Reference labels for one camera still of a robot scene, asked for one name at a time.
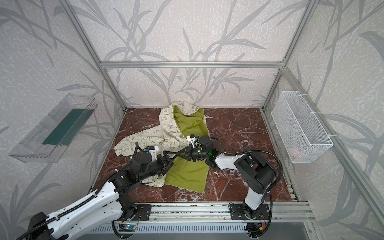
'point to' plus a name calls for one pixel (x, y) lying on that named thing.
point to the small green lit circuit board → (127, 227)
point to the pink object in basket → (294, 152)
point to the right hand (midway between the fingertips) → (177, 150)
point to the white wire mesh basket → (303, 138)
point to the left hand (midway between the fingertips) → (179, 155)
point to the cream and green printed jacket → (177, 121)
